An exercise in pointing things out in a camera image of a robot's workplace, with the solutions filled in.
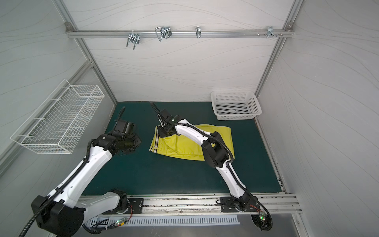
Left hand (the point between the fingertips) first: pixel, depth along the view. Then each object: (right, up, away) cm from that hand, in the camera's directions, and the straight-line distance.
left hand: (140, 142), depth 78 cm
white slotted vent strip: (-12, -37, -8) cm, 40 cm away
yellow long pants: (+21, -5, +13) cm, 25 cm away
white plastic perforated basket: (+63, +23, +40) cm, 78 cm away
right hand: (+8, +3, +13) cm, 16 cm away
